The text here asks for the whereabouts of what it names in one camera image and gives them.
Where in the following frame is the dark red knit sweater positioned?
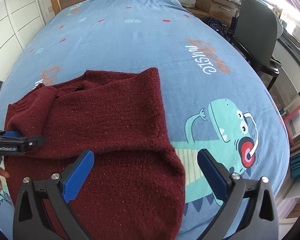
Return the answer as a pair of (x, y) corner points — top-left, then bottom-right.
(4, 68), (185, 239)

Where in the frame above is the white wardrobe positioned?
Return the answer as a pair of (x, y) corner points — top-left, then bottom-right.
(0, 0), (45, 81)

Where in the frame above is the blue dinosaur print bed sheet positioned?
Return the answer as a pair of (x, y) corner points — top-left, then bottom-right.
(0, 0), (289, 239)

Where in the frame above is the dark grey chair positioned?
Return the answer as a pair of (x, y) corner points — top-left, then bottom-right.
(229, 0), (282, 90)

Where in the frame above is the dark bag on floor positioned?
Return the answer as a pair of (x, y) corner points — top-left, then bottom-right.
(207, 18), (226, 37)

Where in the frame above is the wooden drawer cabinet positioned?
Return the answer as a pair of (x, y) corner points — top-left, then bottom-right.
(186, 0), (241, 27)

